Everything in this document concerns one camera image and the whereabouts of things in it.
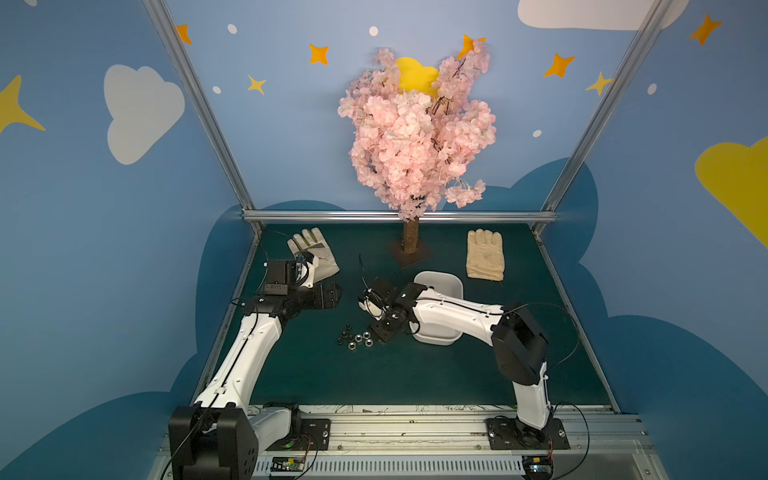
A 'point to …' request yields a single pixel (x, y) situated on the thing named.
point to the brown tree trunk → (411, 235)
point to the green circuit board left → (287, 464)
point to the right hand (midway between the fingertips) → (384, 326)
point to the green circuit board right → (537, 466)
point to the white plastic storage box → (449, 282)
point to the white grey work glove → (313, 241)
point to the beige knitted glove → (484, 255)
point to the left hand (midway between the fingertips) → (327, 287)
